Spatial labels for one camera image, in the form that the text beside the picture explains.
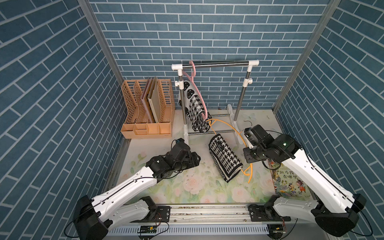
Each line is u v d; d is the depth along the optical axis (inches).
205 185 32.6
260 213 28.6
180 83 30.9
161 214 28.7
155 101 34.1
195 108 31.5
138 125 39.3
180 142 27.6
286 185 32.5
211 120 34.2
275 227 27.8
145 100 34.1
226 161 29.7
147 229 28.3
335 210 15.5
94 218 14.8
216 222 28.5
